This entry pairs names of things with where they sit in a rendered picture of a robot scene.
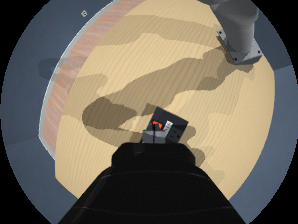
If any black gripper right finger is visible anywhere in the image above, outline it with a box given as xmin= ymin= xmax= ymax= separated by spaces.
xmin=154 ymin=123 xmax=166 ymax=143

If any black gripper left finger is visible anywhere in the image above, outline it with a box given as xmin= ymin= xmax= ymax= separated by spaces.
xmin=142 ymin=123 xmax=154 ymax=143

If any black power strip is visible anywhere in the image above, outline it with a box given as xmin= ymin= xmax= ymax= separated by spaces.
xmin=150 ymin=106 xmax=189 ymax=143

